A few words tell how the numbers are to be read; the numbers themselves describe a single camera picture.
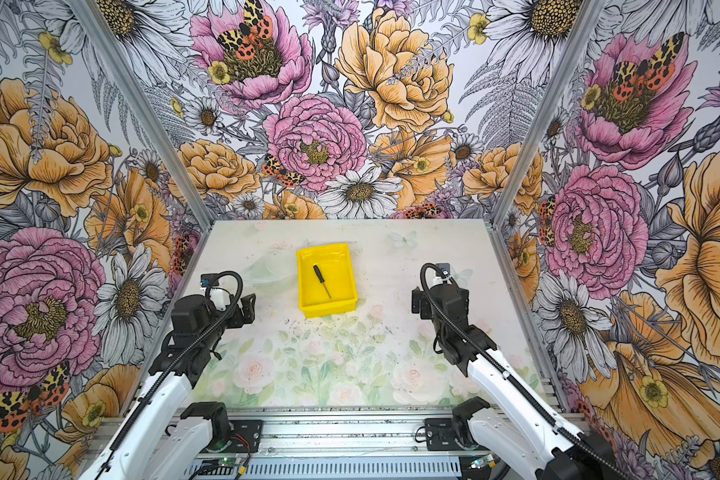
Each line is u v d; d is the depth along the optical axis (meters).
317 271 1.05
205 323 0.63
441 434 0.74
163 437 0.50
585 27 0.74
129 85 0.83
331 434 0.76
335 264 1.08
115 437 0.44
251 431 0.75
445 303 0.58
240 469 0.70
